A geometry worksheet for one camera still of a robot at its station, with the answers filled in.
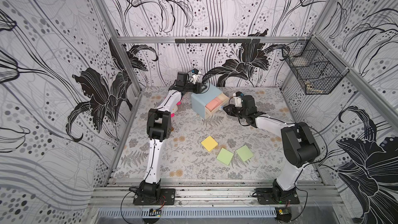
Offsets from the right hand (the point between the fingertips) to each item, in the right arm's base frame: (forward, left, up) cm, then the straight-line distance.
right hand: (226, 106), depth 94 cm
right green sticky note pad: (-25, -9, -11) cm, 29 cm away
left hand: (+14, +14, +4) cm, 20 cm away
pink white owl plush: (+2, +33, -5) cm, 33 cm away
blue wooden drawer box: (+4, +13, +6) cm, 15 cm away
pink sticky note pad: (0, +9, +2) cm, 9 cm away
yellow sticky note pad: (-19, +11, -11) cm, 25 cm away
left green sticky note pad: (-27, +2, -12) cm, 29 cm away
